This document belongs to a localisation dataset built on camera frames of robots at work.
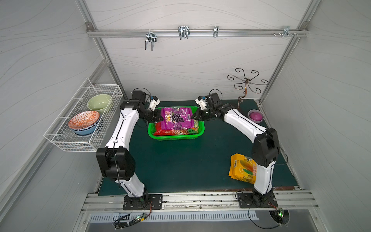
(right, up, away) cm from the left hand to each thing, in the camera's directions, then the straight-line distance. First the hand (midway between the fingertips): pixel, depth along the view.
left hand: (162, 118), depth 82 cm
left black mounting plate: (-4, -39, -15) cm, 42 cm away
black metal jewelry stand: (+50, +21, +9) cm, 55 cm away
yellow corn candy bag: (+46, -28, -2) cm, 54 cm away
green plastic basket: (-9, -6, +12) cm, 16 cm away
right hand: (+17, +1, +5) cm, 18 cm away
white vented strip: (-2, -48, -11) cm, 50 cm away
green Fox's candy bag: (+21, -5, +17) cm, 27 cm away
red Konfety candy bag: (-4, -9, +10) cm, 14 cm away
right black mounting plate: (+48, -41, -10) cm, 64 cm away
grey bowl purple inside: (+64, +1, +22) cm, 68 cm away
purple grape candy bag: (+8, 0, +1) cm, 8 cm away
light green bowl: (-31, +8, -9) cm, 33 cm away
